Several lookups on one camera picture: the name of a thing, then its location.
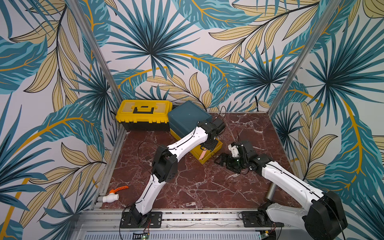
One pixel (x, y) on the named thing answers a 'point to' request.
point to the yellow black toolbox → (145, 115)
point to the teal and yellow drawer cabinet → (183, 120)
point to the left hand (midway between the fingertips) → (207, 147)
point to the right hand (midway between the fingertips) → (219, 163)
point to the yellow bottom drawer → (196, 152)
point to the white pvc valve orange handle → (112, 196)
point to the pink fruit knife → (203, 153)
